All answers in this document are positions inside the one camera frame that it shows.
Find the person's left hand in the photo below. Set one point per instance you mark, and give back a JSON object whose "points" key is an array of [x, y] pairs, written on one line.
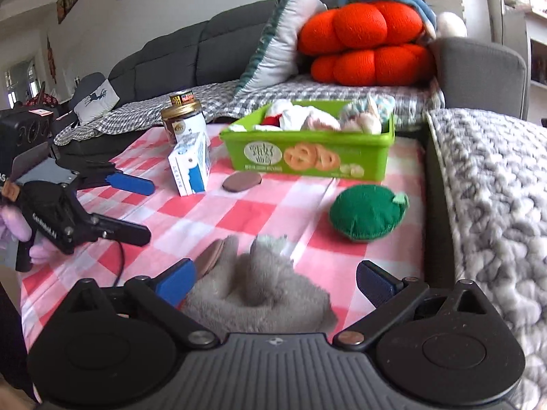
{"points": [[17, 226]]}

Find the white teal pillow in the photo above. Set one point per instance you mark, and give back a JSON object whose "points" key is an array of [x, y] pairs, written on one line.
{"points": [[282, 38]]}

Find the orange pumpkin cushion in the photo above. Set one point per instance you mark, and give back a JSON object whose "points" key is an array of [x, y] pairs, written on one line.
{"points": [[363, 25], [376, 66]]}

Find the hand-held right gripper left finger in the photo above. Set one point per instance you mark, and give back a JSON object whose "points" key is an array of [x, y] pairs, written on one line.
{"points": [[175, 284]]}

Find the pinkish brown felt disc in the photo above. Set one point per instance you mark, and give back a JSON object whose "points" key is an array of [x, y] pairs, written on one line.
{"points": [[209, 258]]}

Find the grey patterned quilt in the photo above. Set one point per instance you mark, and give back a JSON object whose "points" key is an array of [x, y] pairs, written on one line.
{"points": [[500, 205]]}

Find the red wall hanging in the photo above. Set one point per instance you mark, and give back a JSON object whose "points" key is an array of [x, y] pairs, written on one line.
{"points": [[51, 59]]}

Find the grey deer print pillow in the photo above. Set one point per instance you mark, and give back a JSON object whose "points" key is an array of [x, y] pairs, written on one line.
{"points": [[94, 98]]}

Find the white plush ball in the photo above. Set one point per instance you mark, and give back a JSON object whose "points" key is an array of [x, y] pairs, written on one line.
{"points": [[451, 24]]}

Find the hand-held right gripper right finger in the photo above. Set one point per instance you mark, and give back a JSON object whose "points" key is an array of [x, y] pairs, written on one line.
{"points": [[376, 284]]}

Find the white blue milk carton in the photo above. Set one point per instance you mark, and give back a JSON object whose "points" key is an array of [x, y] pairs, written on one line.
{"points": [[188, 166]]}

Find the pink checked tablecloth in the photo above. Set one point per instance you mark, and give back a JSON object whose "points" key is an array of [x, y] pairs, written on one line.
{"points": [[256, 218]]}

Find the light green cloth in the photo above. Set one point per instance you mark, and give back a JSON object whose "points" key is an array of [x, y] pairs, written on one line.
{"points": [[380, 104]]}

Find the dark ottoman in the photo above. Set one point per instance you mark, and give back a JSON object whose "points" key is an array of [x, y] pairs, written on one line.
{"points": [[438, 205]]}

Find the grey fuzzy sock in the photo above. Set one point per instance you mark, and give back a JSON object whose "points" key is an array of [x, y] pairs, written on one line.
{"points": [[265, 286]]}

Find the dark grey sofa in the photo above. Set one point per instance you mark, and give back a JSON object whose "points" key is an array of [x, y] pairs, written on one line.
{"points": [[478, 68]]}

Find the grey gingham blanket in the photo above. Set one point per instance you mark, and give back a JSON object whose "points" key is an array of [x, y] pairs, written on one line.
{"points": [[324, 94]]}

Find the green plastic box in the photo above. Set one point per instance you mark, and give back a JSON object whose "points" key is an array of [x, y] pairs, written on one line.
{"points": [[307, 158]]}

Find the white bookshelf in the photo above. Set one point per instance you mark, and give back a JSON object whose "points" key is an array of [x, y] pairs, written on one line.
{"points": [[536, 30]]}

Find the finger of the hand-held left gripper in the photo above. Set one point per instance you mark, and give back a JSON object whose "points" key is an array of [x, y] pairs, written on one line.
{"points": [[124, 232], [130, 182]]}

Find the small tin can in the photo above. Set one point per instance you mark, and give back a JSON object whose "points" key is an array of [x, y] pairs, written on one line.
{"points": [[181, 98]]}

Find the glass jar with gold lid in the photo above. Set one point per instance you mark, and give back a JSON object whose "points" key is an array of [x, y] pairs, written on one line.
{"points": [[181, 117]]}

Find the green felt plush ball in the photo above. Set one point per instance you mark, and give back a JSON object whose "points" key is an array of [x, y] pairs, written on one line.
{"points": [[363, 213]]}

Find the black case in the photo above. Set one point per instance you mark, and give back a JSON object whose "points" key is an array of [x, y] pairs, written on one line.
{"points": [[21, 132]]}

